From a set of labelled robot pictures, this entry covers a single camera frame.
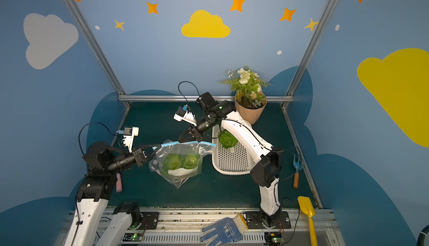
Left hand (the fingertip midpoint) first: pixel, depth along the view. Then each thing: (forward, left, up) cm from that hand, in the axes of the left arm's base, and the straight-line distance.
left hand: (162, 147), depth 64 cm
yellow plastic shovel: (-13, -64, -28) cm, 72 cm away
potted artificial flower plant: (+43, -41, -14) cm, 61 cm away
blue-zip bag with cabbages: (+4, -2, -20) cm, 20 cm away
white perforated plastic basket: (+10, -32, -30) cm, 45 cm away
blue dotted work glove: (-23, -27, -29) cm, 46 cm away
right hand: (+6, -8, -2) cm, 10 cm away
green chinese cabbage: (+19, -27, -22) cm, 40 cm away
